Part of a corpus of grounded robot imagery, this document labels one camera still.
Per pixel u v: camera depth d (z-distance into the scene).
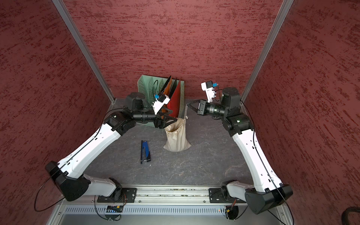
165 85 0.88
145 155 0.87
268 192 0.37
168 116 0.58
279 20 0.76
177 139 0.73
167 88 0.87
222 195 0.73
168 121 0.63
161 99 0.55
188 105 0.61
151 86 1.03
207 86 0.56
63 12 0.72
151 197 0.74
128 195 0.75
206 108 0.54
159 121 0.57
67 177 0.39
